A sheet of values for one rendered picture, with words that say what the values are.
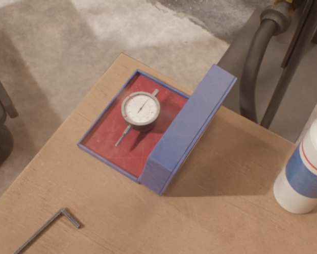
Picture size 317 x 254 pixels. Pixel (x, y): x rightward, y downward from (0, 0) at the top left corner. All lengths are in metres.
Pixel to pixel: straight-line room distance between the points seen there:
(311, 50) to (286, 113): 0.24
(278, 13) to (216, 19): 0.60
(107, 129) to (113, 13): 0.82
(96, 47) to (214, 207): 0.84
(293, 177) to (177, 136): 0.15
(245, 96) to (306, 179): 0.31
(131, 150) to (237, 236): 0.19
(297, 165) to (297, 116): 0.73
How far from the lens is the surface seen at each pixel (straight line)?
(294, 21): 1.04
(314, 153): 0.50
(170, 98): 0.70
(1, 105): 0.92
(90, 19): 1.44
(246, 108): 0.83
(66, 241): 0.63
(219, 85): 0.58
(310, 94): 1.32
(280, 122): 1.25
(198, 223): 0.62
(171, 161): 0.53
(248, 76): 0.81
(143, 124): 0.64
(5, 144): 1.15
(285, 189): 0.61
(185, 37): 1.38
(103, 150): 0.66
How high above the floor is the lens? 1.07
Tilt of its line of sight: 62 degrees down
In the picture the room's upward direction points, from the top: straight up
